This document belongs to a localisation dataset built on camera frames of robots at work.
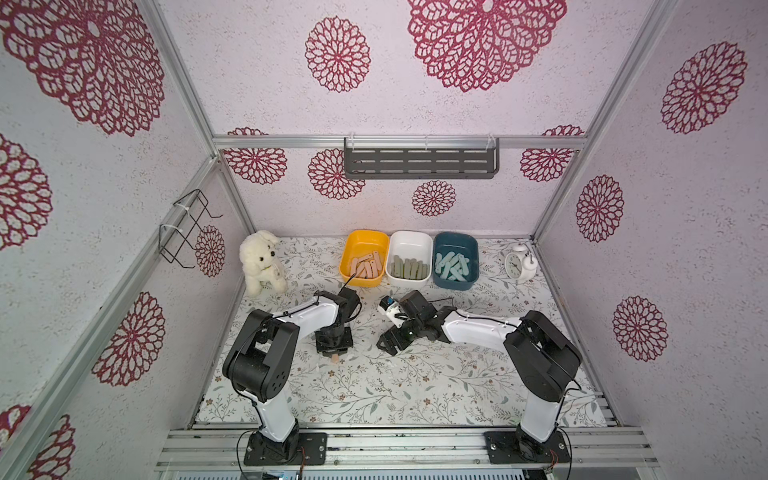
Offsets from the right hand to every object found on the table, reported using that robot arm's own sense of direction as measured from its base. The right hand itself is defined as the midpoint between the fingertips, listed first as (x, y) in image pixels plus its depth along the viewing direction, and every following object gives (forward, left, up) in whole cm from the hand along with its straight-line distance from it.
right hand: (385, 333), depth 90 cm
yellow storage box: (+39, +11, -1) cm, 41 cm away
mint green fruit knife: (+31, -19, -3) cm, 36 cm away
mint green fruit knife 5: (+31, -28, -3) cm, 42 cm away
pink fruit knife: (-6, +15, -3) cm, 17 cm away
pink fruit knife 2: (+30, +12, -2) cm, 32 cm away
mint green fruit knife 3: (+25, -27, -3) cm, 37 cm away
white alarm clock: (+24, -45, +4) cm, 51 cm away
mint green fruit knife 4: (+29, -22, -3) cm, 36 cm away
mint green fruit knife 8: (+29, -26, -3) cm, 39 cm away
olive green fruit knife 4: (+28, -9, -3) cm, 29 cm away
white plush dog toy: (+19, +39, +16) cm, 46 cm away
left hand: (-5, +14, -3) cm, 16 cm away
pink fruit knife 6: (+27, +5, -2) cm, 27 cm away
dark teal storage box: (+39, -28, -1) cm, 48 cm away
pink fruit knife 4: (+27, +7, -2) cm, 28 cm away
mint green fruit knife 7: (+26, -21, -4) cm, 34 cm away
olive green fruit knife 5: (+28, -12, -3) cm, 30 cm away
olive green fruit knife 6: (+25, -13, -3) cm, 28 cm away
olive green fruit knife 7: (+26, -15, -3) cm, 30 cm away
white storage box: (+34, -8, -4) cm, 35 cm away
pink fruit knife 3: (+33, +7, -2) cm, 34 cm away
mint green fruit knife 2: (+32, -24, -4) cm, 40 cm away
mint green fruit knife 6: (+25, -25, -3) cm, 35 cm away
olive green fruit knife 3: (+28, -7, -3) cm, 28 cm away
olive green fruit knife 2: (+27, -5, -2) cm, 28 cm away
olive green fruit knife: (+33, -3, -3) cm, 33 cm away
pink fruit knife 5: (+27, +10, -2) cm, 29 cm away
